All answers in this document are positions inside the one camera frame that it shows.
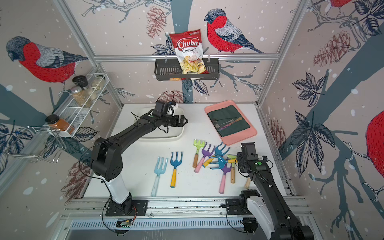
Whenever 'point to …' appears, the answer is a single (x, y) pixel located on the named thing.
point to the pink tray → (220, 124)
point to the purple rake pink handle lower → (225, 170)
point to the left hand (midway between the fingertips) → (184, 117)
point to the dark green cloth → (229, 112)
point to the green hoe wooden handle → (232, 168)
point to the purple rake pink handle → (205, 153)
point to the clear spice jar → (98, 83)
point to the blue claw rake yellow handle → (221, 162)
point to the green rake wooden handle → (198, 145)
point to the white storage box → (174, 133)
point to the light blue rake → (157, 172)
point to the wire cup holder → (45, 143)
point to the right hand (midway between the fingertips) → (237, 153)
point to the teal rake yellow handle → (218, 152)
